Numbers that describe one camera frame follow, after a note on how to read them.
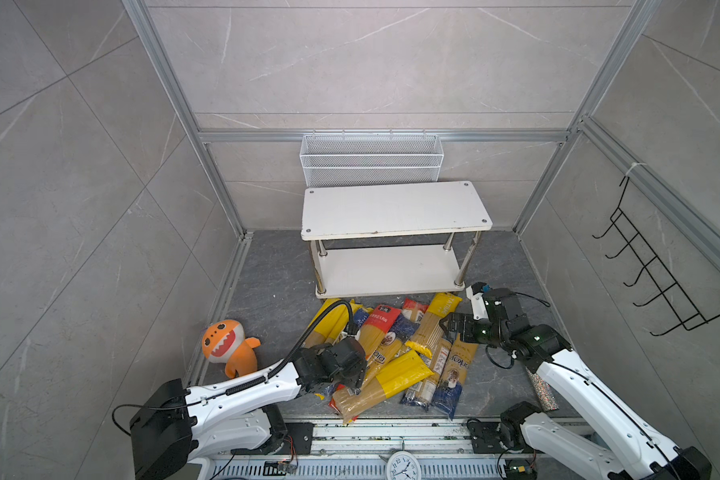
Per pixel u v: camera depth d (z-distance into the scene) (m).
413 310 0.94
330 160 0.96
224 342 0.81
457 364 0.84
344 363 0.60
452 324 0.69
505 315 0.57
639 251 0.72
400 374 0.79
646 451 0.39
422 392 0.78
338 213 0.79
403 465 0.67
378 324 0.86
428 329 0.86
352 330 0.70
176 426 0.40
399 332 0.86
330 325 0.91
